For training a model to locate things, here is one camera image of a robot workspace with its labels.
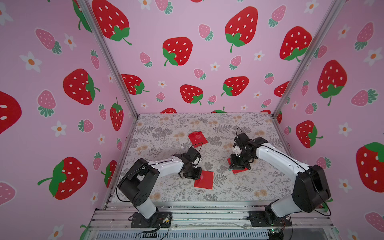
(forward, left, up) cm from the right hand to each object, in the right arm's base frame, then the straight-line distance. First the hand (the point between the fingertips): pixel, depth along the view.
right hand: (235, 167), depth 84 cm
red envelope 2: (+1, -2, -8) cm, 8 cm away
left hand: (-4, +19, -8) cm, 21 cm away
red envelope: (-5, +16, -10) cm, 20 cm away
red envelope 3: (+25, +24, -8) cm, 36 cm away
